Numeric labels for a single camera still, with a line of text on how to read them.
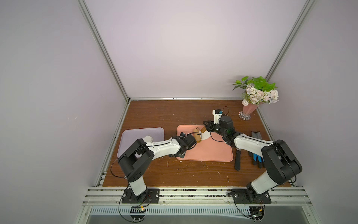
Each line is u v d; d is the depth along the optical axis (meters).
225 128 0.70
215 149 0.92
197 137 0.92
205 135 0.93
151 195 0.73
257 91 0.84
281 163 0.45
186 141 0.71
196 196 0.75
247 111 1.00
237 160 0.85
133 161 0.47
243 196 0.73
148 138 0.95
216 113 0.81
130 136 1.01
